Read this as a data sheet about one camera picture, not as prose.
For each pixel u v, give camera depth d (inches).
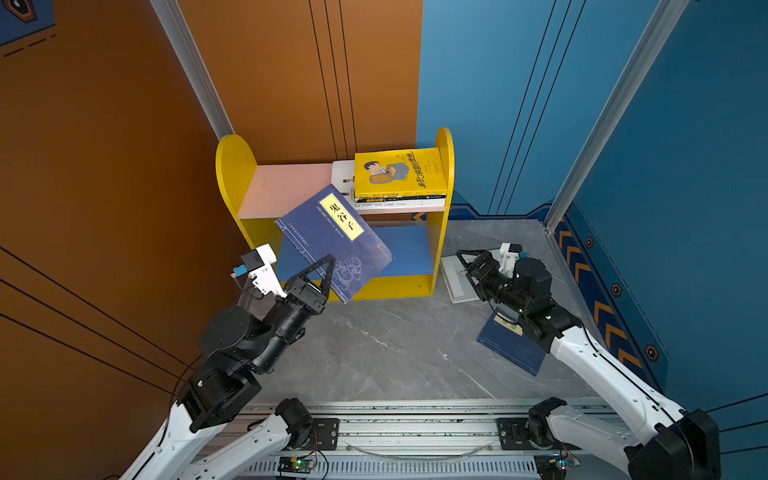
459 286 38.2
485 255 25.9
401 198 25.9
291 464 28.0
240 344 13.8
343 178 28.2
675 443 14.7
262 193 28.4
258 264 17.6
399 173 27.0
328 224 20.7
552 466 27.8
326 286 20.2
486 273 25.7
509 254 27.5
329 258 20.2
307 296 17.5
